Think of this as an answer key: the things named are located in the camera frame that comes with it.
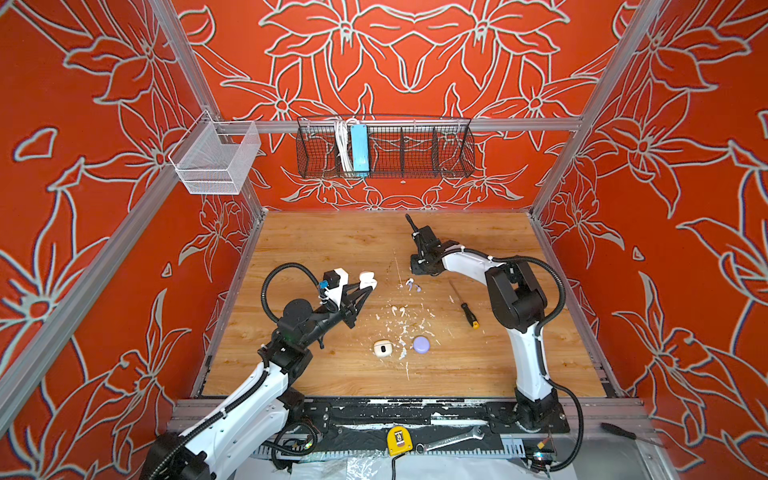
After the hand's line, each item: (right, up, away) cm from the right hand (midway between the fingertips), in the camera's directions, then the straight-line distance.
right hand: (414, 263), depth 103 cm
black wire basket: (-10, +40, -6) cm, 41 cm away
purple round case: (0, -22, -18) cm, 29 cm away
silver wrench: (+11, -39, -32) cm, 52 cm away
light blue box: (-18, +36, -13) cm, 42 cm away
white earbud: (-2, -6, -5) cm, 8 cm away
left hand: (-15, -3, -32) cm, 35 cm away
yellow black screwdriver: (+15, -14, -12) cm, 24 cm away
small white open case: (-11, -23, -20) cm, 32 cm away
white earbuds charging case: (-15, -1, -32) cm, 36 cm away
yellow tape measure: (-7, -39, -35) cm, 52 cm away
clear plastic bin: (-66, +35, -9) cm, 75 cm away
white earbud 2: (+1, -8, -7) cm, 11 cm away
